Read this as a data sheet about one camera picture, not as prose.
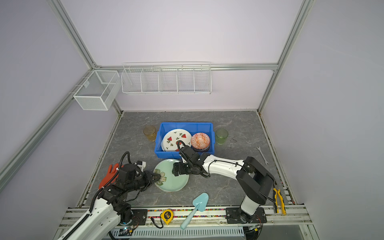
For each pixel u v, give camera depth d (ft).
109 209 1.77
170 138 3.34
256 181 1.46
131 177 2.09
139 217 2.42
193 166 2.10
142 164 2.53
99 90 3.26
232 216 2.42
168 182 2.62
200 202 2.56
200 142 3.07
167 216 2.38
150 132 3.43
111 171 2.91
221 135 3.20
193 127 3.51
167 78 3.25
